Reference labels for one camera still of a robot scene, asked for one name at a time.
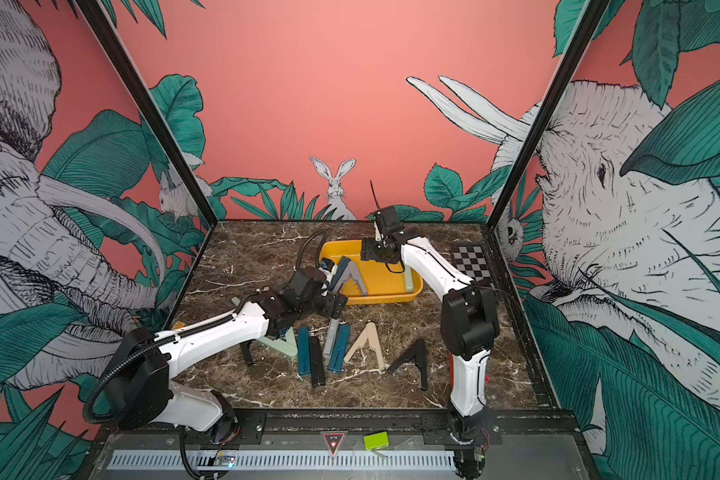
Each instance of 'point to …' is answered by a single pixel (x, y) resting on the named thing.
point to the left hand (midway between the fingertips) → (339, 291)
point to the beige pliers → (370, 333)
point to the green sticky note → (376, 441)
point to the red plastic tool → (451, 371)
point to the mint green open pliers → (288, 345)
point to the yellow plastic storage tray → (383, 281)
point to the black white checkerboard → (471, 259)
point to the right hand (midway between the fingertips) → (369, 248)
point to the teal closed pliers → (304, 350)
